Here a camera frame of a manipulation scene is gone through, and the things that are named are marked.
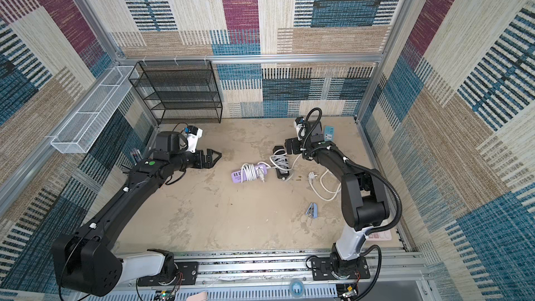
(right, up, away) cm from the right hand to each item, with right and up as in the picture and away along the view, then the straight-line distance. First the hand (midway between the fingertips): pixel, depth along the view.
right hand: (298, 144), depth 96 cm
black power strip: (-8, -13, -1) cm, 15 cm away
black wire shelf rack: (-59, +27, +13) cm, 66 cm away
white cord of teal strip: (+6, -15, +1) cm, 16 cm away
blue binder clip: (+4, -27, -11) cm, 29 cm away
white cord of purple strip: (-22, -12, -4) cm, 25 cm away
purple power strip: (-28, -14, -4) cm, 31 cm away
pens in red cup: (-69, -4, -7) cm, 69 cm away
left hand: (-35, -3, -15) cm, 38 cm away
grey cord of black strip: (-8, -7, +1) cm, 11 cm away
